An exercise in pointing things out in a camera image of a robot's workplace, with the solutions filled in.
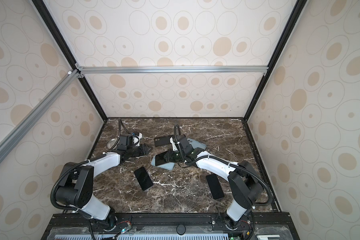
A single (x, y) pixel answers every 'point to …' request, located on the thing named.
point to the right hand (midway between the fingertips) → (164, 157)
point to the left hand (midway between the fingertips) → (153, 145)
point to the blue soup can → (111, 142)
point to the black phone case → (162, 140)
